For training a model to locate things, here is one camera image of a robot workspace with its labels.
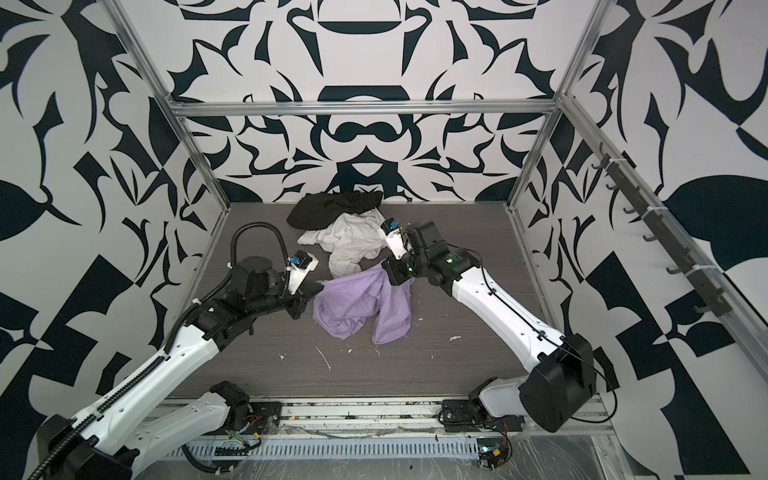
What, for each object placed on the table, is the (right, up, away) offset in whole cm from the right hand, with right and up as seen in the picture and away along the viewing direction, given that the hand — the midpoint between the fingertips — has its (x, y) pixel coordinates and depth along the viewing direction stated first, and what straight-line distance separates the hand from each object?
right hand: (387, 260), depth 77 cm
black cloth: (-28, +17, +40) cm, 52 cm away
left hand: (-16, -5, -3) cm, 17 cm away
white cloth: (-12, +5, +24) cm, 27 cm away
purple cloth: (-12, -12, +3) cm, 17 cm away
